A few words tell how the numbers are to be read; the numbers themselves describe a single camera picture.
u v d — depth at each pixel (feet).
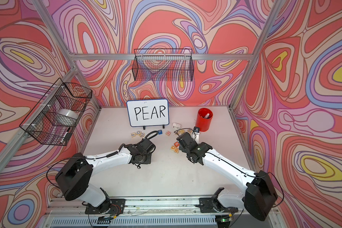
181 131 3.38
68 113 2.41
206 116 3.31
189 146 1.98
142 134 3.32
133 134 3.33
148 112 3.31
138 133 3.34
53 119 2.42
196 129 2.31
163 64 3.08
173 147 3.08
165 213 2.37
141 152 2.18
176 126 3.43
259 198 1.29
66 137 2.36
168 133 3.34
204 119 3.32
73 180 1.43
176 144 3.15
